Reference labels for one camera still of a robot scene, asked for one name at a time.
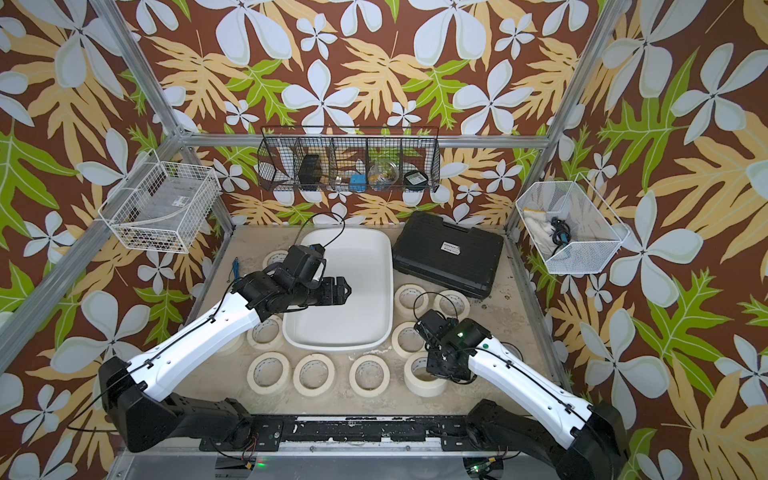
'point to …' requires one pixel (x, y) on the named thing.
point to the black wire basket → (349, 158)
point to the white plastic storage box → (364, 257)
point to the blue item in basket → (358, 183)
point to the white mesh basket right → (595, 234)
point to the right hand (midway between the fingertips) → (434, 370)
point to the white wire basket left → (161, 205)
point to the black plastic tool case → (462, 258)
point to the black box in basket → (309, 173)
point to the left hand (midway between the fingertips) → (342, 287)
